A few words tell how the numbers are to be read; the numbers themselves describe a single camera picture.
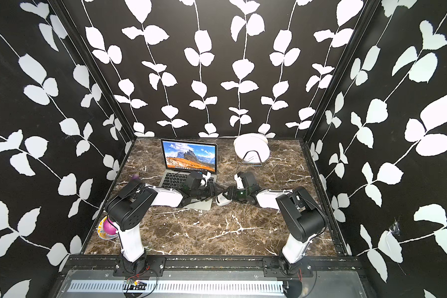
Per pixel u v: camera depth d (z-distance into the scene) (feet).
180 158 3.23
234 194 2.75
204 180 2.62
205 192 2.75
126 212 1.61
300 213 1.57
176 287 2.30
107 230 2.55
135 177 3.30
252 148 3.15
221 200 2.96
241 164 3.48
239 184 2.81
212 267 2.45
